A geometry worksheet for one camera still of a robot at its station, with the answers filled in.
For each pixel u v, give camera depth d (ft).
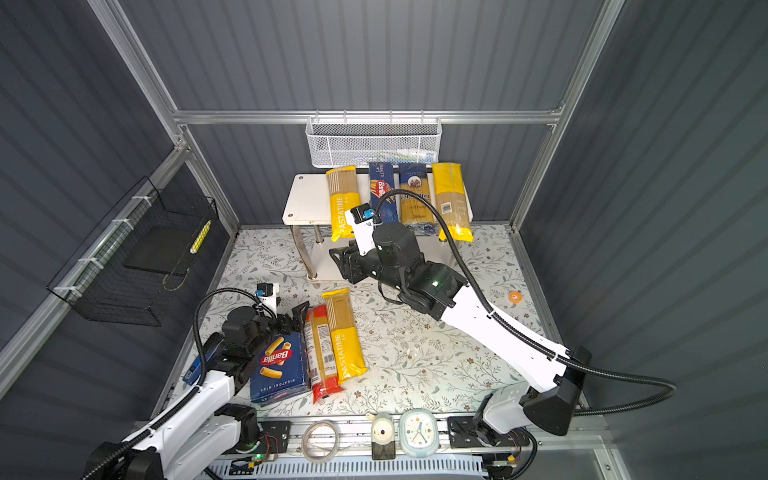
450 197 2.51
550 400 1.32
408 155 2.99
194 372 2.67
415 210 2.42
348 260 1.78
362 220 1.74
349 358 2.77
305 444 2.37
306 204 2.60
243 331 2.05
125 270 2.33
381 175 2.65
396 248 1.46
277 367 2.59
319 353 2.77
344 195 2.54
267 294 2.32
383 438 2.23
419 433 2.36
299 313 2.47
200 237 2.63
